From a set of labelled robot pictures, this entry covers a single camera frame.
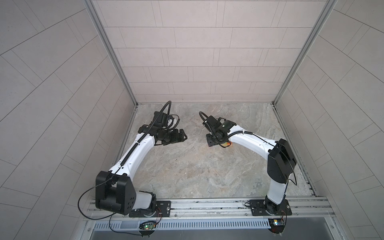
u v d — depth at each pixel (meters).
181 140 0.70
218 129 0.62
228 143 0.71
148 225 0.64
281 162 0.46
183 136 0.72
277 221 0.69
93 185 0.38
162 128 0.68
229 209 0.72
